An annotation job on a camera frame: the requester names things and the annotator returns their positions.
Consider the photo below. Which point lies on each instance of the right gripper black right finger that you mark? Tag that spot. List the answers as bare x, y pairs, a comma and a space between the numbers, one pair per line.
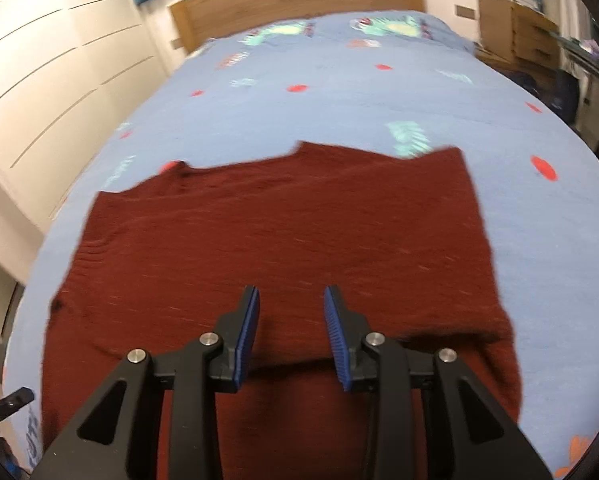
431, 417

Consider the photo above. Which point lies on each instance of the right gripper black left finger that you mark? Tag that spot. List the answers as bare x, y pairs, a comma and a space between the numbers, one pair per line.
115, 434

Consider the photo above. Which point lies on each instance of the dark red knit sweater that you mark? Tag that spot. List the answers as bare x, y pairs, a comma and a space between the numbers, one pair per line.
157, 264

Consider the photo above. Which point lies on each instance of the blue cartoon print bed cover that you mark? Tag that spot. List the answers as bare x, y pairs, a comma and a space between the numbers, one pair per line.
245, 98

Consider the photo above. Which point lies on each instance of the white wardrobe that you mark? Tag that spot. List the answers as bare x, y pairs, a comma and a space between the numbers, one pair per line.
71, 72

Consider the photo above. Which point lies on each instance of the wooden bedside drawer cabinet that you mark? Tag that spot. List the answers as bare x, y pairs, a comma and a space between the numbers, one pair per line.
515, 38

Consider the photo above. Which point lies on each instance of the wall socket beside headboard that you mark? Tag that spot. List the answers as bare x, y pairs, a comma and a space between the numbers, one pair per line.
465, 12

